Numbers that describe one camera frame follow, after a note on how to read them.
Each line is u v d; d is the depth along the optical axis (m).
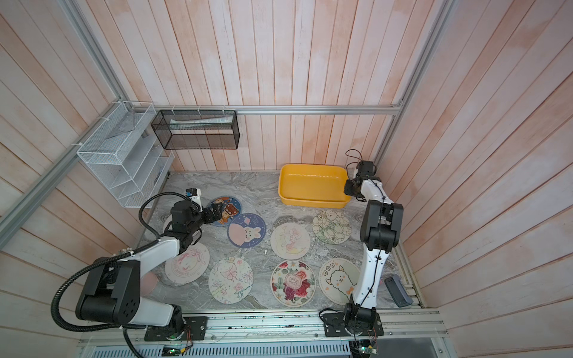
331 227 0.98
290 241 0.95
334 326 0.73
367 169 0.85
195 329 0.73
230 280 0.84
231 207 1.06
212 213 0.82
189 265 0.88
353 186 0.93
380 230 0.59
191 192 0.78
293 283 0.84
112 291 0.43
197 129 1.04
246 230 0.98
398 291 0.80
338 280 0.84
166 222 1.01
